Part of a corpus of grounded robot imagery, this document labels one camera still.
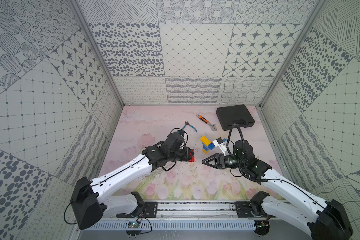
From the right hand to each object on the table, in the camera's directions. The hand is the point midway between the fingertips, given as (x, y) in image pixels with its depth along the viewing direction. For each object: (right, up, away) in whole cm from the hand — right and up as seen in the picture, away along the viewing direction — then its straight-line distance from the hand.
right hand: (205, 164), depth 71 cm
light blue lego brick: (+3, +5, +18) cm, 18 cm away
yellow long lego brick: (+2, +9, +17) cm, 19 cm away
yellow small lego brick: (+3, +1, +22) cm, 22 cm away
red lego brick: (-6, +2, +3) cm, 7 cm away
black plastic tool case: (+25, +25, +39) cm, 53 cm away
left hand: (-4, +4, +1) cm, 5 cm away
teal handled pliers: (-8, +18, +40) cm, 45 cm away
